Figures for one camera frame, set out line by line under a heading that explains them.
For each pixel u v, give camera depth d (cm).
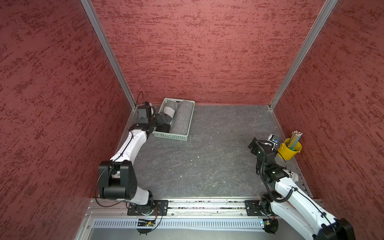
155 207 74
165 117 80
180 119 100
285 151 86
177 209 75
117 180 43
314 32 80
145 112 66
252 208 74
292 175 82
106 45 85
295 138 85
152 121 75
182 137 97
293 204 51
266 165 61
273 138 69
